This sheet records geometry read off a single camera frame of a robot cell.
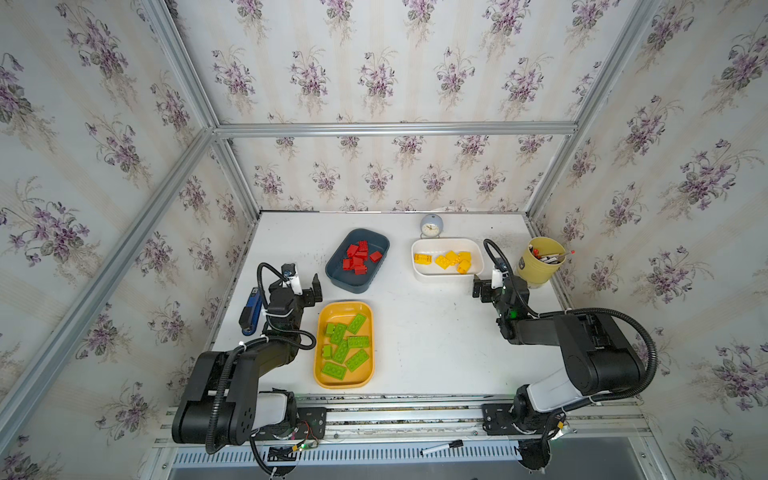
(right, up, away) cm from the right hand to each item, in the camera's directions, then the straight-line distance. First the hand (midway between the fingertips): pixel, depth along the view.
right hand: (490, 276), depth 93 cm
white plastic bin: (-15, +9, +17) cm, 25 cm away
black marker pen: (-17, -38, -23) cm, 47 cm away
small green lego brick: (-50, -15, -6) cm, 52 cm away
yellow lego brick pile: (-6, +3, +8) cm, 11 cm away
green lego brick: (-47, -17, -5) cm, 50 cm away
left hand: (-59, +2, -6) cm, 60 cm away
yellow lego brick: (-12, +4, +11) cm, 17 cm away
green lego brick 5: (-48, -25, -12) cm, 55 cm away
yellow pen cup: (+17, +6, +1) cm, 18 cm away
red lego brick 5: (-47, +4, +10) cm, 48 cm away
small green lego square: (-50, -20, -10) cm, 55 cm away
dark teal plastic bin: (-43, +5, +10) cm, 45 cm away
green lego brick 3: (-46, -20, -9) cm, 51 cm away
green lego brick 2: (-42, -14, -3) cm, 45 cm away
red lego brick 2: (-37, +6, +11) cm, 39 cm away
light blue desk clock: (-16, +17, +14) cm, 28 cm away
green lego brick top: (-41, -18, -8) cm, 46 cm away
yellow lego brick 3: (-5, +6, +11) cm, 13 cm away
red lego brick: (-42, +1, +8) cm, 42 cm away
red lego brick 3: (-46, +8, +12) cm, 48 cm away
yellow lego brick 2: (-9, +6, +12) cm, 16 cm away
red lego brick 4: (-42, +9, +14) cm, 45 cm away
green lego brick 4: (-41, -23, -10) cm, 48 cm away
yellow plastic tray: (-46, -11, -2) cm, 48 cm away
